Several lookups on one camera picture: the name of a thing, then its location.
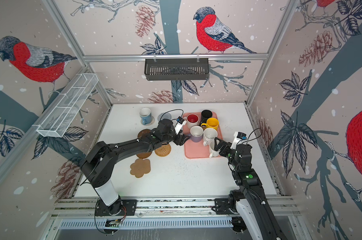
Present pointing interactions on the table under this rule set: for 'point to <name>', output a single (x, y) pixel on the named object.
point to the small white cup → (196, 133)
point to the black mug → (205, 114)
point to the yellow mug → (211, 122)
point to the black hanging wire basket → (179, 69)
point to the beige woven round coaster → (152, 122)
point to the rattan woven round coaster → (163, 150)
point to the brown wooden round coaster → (144, 155)
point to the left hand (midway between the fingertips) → (186, 134)
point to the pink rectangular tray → (197, 150)
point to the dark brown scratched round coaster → (143, 131)
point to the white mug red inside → (192, 119)
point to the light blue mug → (146, 115)
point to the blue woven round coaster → (166, 115)
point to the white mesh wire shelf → (61, 112)
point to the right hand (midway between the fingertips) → (220, 142)
